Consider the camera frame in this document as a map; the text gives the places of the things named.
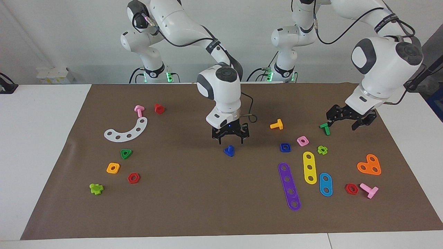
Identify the brown paper table mat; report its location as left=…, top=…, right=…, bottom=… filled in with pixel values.
left=20, top=82, right=443, bottom=240

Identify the purple four-hole plastic plate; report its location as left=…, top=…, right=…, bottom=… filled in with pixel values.
left=278, top=163, right=301, bottom=211

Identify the black stand pole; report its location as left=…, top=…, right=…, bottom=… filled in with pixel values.
left=405, top=55, right=443, bottom=91

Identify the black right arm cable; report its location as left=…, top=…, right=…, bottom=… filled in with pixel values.
left=133, top=12, right=257, bottom=123

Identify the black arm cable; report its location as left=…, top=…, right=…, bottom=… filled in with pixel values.
left=133, top=12, right=257, bottom=123
left=313, top=6, right=416, bottom=104

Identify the white curved five-hole plate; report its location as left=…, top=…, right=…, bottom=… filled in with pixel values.
left=104, top=117, right=148, bottom=142

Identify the white small box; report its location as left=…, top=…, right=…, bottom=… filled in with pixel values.
left=36, top=67, right=75, bottom=84

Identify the orange L-shaped plastic plate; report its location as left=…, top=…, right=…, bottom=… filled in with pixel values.
left=357, top=154, right=382, bottom=176

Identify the black velcro cable strap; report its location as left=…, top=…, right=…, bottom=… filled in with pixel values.
left=206, top=39, right=222, bottom=55
left=374, top=13, right=399, bottom=34

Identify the blue crate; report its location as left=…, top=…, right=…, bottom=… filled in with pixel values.
left=427, top=92, right=443, bottom=122

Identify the black clamp mount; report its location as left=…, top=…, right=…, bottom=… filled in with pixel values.
left=0, top=72, right=19, bottom=94

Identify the yellow three-hole plastic plate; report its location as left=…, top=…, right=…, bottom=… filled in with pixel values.
left=303, top=151, right=317, bottom=185

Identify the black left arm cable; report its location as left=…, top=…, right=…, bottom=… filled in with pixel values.
left=313, top=6, right=416, bottom=104

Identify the blue two-hole plastic plate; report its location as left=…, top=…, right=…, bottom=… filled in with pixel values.
left=319, top=173, right=333, bottom=197

